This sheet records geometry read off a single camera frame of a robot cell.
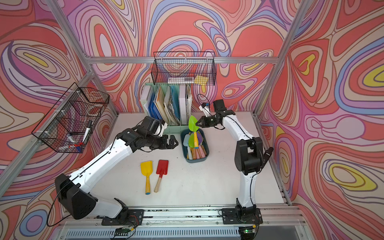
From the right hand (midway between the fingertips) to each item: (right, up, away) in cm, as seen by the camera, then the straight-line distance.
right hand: (198, 127), depth 91 cm
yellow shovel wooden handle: (+4, -15, +4) cm, 16 cm away
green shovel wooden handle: (-4, -10, +7) cm, 13 cm away
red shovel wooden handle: (-22, -26, -1) cm, 34 cm away
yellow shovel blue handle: (-31, -25, -2) cm, 40 cm away
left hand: (-13, -9, -15) cm, 22 cm away
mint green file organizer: (-17, +16, +5) cm, 24 cm away
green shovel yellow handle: (-4, +2, 0) cm, 4 cm away
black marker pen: (-52, +1, -22) cm, 56 cm away
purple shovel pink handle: (+2, -9, +7) cm, 11 cm away
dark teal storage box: (-8, -14, +4) cm, 17 cm away
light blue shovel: (-8, -11, +6) cm, 14 cm away
